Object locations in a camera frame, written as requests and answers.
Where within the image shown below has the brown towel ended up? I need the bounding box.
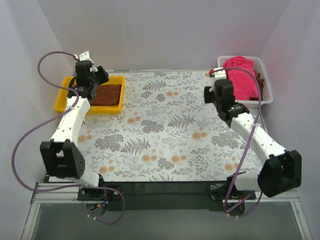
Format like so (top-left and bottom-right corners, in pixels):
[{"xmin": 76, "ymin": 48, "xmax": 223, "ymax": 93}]
[
  {"xmin": 92, "ymin": 84, "xmax": 122, "ymax": 106},
  {"xmin": 249, "ymin": 70, "xmax": 265, "ymax": 101}
]

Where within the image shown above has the pink towel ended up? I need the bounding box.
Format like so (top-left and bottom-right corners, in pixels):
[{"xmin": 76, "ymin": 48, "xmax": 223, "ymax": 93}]
[{"xmin": 222, "ymin": 56, "xmax": 259, "ymax": 101}]

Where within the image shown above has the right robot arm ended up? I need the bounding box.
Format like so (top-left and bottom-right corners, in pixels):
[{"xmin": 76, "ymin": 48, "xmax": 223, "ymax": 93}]
[{"xmin": 203, "ymin": 79, "xmax": 302, "ymax": 198}]

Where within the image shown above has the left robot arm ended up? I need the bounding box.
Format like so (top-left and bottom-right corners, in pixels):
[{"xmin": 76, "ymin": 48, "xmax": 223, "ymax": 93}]
[{"xmin": 40, "ymin": 58, "xmax": 109, "ymax": 187}]

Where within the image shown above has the yellow plastic tray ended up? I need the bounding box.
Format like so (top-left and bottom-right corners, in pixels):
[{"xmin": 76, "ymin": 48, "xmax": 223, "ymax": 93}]
[{"xmin": 54, "ymin": 76, "xmax": 125, "ymax": 115}]

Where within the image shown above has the brown towel in basket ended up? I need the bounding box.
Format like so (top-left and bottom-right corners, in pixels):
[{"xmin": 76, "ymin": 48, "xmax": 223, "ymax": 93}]
[{"xmin": 249, "ymin": 70, "xmax": 265, "ymax": 101}]

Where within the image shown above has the white plastic basket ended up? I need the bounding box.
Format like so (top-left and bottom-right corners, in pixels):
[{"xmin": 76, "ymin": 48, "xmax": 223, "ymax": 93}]
[{"xmin": 216, "ymin": 55, "xmax": 274, "ymax": 109}]

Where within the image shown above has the floral table mat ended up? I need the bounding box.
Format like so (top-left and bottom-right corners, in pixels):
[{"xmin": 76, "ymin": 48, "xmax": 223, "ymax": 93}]
[{"xmin": 48, "ymin": 71, "xmax": 280, "ymax": 183}]

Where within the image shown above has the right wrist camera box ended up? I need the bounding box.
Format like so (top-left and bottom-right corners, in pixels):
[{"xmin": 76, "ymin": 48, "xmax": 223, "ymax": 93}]
[{"xmin": 208, "ymin": 67, "xmax": 227, "ymax": 80}]

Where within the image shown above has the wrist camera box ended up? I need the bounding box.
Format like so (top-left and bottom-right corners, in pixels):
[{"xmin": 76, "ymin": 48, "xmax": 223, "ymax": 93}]
[
  {"xmin": 208, "ymin": 67, "xmax": 227, "ymax": 80},
  {"xmin": 73, "ymin": 51, "xmax": 92, "ymax": 61}
]

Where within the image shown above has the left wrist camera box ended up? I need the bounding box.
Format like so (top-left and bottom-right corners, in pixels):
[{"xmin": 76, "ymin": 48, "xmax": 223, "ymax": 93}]
[{"xmin": 73, "ymin": 51, "xmax": 92, "ymax": 61}]

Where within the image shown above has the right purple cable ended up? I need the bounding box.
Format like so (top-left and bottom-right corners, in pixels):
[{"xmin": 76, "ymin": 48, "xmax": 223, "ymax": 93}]
[{"xmin": 209, "ymin": 66, "xmax": 263, "ymax": 219}]

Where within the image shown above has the purple cable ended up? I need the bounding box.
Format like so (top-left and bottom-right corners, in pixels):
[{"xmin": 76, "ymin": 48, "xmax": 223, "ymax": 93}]
[
  {"xmin": 11, "ymin": 51, "xmax": 126, "ymax": 225},
  {"xmin": 209, "ymin": 66, "xmax": 263, "ymax": 219}
]

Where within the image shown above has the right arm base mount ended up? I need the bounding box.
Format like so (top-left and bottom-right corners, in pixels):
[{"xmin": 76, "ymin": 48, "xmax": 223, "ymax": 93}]
[{"xmin": 205, "ymin": 183, "xmax": 257, "ymax": 201}]

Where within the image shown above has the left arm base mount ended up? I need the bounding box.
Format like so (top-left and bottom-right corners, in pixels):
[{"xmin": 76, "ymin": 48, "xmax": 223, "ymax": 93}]
[{"xmin": 77, "ymin": 188, "xmax": 121, "ymax": 202}]

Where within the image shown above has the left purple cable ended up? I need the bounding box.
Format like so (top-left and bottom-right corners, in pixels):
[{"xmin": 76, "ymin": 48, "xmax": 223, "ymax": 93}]
[{"xmin": 11, "ymin": 51, "xmax": 126, "ymax": 225}]

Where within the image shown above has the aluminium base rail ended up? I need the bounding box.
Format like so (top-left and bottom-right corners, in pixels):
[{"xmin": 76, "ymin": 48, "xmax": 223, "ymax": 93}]
[{"xmin": 22, "ymin": 181, "xmax": 312, "ymax": 240}]

